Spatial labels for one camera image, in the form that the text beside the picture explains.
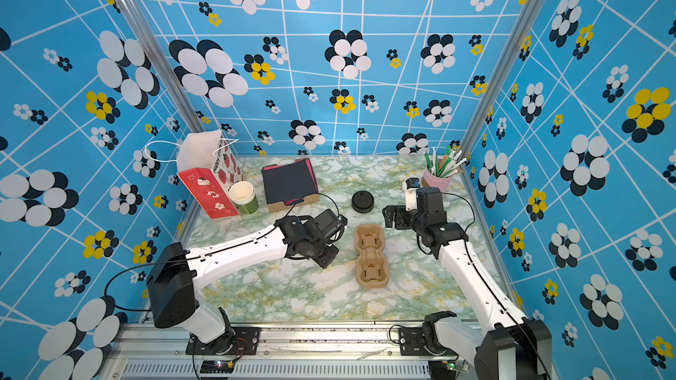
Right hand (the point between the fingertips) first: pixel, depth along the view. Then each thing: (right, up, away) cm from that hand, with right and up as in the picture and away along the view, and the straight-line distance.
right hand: (401, 208), depth 82 cm
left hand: (-21, -13, -2) cm, 25 cm away
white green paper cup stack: (-55, +4, +13) cm, 57 cm away
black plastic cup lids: (-11, +1, +18) cm, 21 cm away
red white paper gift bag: (-67, +14, +11) cm, 70 cm away
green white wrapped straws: (+18, +15, +9) cm, 25 cm away
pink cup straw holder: (+15, +8, +11) cm, 20 cm away
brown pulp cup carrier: (-9, -20, +2) cm, 22 cm away
